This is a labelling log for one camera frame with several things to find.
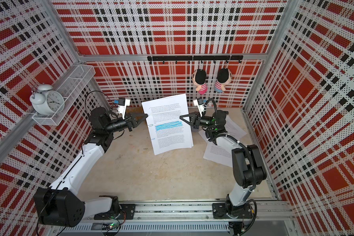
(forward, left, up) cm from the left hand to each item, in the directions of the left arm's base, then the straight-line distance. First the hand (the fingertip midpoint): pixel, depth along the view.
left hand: (147, 114), depth 70 cm
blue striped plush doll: (+35, -44, -3) cm, 56 cm away
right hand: (+2, -18, -4) cm, 18 cm away
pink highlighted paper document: (-3, -40, -36) cm, 54 cm away
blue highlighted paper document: (-3, -9, -10) cm, 14 cm away
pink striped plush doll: (+35, -27, -4) cm, 45 cm away
